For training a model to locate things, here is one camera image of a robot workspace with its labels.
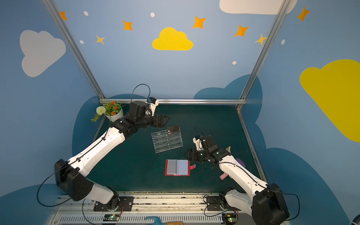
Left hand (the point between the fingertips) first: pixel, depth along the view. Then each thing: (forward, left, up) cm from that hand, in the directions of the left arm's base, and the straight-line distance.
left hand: (166, 116), depth 76 cm
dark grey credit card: (+6, -3, -20) cm, 21 cm away
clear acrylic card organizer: (-1, +4, -26) cm, 26 cm away
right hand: (-14, -14, -18) cm, 27 cm away
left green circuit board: (-45, +26, -29) cm, 59 cm away
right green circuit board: (-44, -35, -29) cm, 63 cm away
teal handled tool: (-46, +2, -28) cm, 53 cm away
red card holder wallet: (-18, -7, -29) cm, 35 cm away
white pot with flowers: (+17, +42, -16) cm, 48 cm away
